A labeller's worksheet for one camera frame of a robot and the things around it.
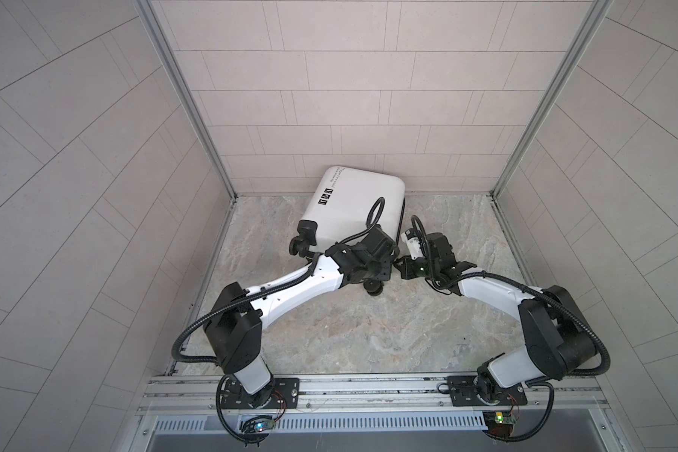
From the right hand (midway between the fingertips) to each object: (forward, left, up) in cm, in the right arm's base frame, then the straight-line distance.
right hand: (394, 263), depth 88 cm
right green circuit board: (-42, -20, -9) cm, 47 cm away
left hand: (-5, +2, +8) cm, 10 cm away
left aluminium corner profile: (+42, +61, +28) cm, 79 cm away
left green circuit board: (-39, +36, -3) cm, 53 cm away
